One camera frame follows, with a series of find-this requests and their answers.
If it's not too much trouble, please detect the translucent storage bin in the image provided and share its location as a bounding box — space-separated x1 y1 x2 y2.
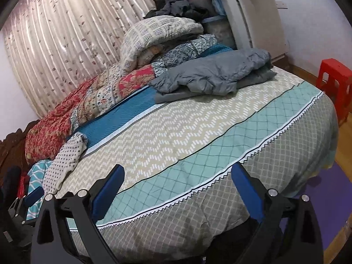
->
200 16 237 50

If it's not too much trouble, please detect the red plastic stool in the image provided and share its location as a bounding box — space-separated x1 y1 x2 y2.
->
316 59 351 123

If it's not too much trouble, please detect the white standing air conditioner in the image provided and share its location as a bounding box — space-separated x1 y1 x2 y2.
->
221 0 286 60

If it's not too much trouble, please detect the dark clothes pile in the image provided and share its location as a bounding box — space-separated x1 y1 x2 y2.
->
143 0 210 22

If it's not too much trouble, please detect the beige leaf-print curtain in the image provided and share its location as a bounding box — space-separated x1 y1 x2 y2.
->
2 0 154 117

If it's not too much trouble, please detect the patterned teal grey bedspread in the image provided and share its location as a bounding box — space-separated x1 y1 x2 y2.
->
57 69 338 263

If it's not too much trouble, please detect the white dotted pillow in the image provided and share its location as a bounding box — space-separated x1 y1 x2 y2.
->
42 132 88 195

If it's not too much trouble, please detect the white wall socket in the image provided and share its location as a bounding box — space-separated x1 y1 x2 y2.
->
276 1 288 9

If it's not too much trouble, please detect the teal wave-pattern pillow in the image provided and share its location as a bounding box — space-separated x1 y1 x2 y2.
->
26 159 53 220

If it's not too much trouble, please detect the purple floor mat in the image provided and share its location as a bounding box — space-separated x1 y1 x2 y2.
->
294 163 352 249

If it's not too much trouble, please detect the grey puffer jacket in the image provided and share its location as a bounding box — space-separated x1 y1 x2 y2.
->
149 48 276 104

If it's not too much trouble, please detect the cream checked folded quilt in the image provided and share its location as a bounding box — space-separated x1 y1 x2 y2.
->
120 15 204 73

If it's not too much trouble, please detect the red floral patchwork quilt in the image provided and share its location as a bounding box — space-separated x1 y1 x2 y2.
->
24 34 235 166

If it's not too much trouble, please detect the dark wooden headboard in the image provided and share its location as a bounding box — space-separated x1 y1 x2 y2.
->
0 120 39 184

